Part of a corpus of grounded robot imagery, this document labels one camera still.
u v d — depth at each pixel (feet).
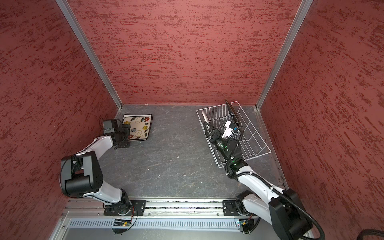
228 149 1.92
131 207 2.40
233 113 3.48
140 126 3.40
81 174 1.51
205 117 2.94
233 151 1.80
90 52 2.89
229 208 2.43
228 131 2.27
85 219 2.33
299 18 2.44
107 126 2.38
